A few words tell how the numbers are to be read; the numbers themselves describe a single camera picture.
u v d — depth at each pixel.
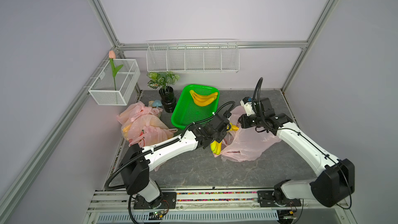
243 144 0.79
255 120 0.68
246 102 0.72
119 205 0.74
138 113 0.87
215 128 0.58
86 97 0.68
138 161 0.45
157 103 1.11
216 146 0.75
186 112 1.09
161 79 0.89
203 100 1.09
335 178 0.40
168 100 1.02
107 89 0.81
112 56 0.83
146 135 0.77
